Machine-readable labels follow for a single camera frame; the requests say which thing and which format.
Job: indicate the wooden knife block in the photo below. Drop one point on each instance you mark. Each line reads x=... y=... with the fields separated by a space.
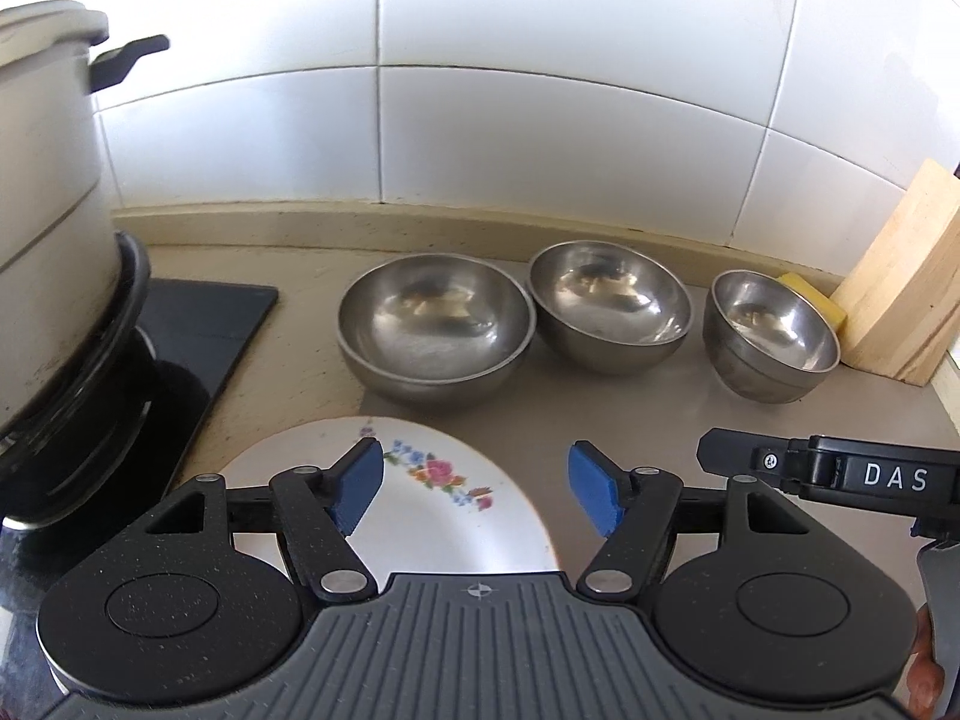
x=900 y=292

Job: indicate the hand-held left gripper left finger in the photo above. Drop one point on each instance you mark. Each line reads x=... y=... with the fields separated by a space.
x=358 y=484

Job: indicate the black glass gas stove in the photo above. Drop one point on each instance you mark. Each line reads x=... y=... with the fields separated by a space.
x=210 y=322

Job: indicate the stainless steel bowl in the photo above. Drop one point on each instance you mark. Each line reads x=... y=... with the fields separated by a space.
x=607 y=307
x=772 y=337
x=435 y=330

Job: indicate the aluminium pressure cooker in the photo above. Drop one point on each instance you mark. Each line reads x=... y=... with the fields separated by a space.
x=45 y=202

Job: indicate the yellow sponge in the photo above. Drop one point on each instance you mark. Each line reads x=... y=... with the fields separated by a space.
x=821 y=304

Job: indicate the person's right hand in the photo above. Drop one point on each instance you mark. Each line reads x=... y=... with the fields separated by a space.
x=926 y=660

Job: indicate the floral white plate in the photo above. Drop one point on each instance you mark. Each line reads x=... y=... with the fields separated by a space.
x=450 y=510

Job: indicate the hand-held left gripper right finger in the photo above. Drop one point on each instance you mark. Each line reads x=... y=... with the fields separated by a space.
x=592 y=487

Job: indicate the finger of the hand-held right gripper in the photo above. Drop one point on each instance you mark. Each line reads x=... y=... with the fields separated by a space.
x=750 y=454

